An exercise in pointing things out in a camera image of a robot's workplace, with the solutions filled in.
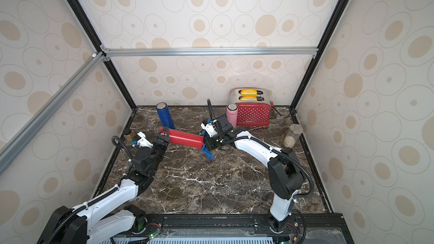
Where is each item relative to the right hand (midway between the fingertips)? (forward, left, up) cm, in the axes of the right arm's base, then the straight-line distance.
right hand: (201, 148), depth 84 cm
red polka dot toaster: (+27, -28, +4) cm, 39 cm away
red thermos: (0, +8, +9) cm, 12 cm away
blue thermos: (+19, +23, +3) cm, 29 cm away
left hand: (+2, +11, +12) cm, 17 cm away
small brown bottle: (+9, +43, -3) cm, 44 cm away
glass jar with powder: (+12, -48, -2) cm, 50 cm away
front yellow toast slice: (+31, -25, +7) cm, 40 cm away
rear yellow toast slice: (+35, -25, +7) cm, 44 cm away
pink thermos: (+19, -15, +7) cm, 26 cm away
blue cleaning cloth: (-2, -2, +1) cm, 3 cm away
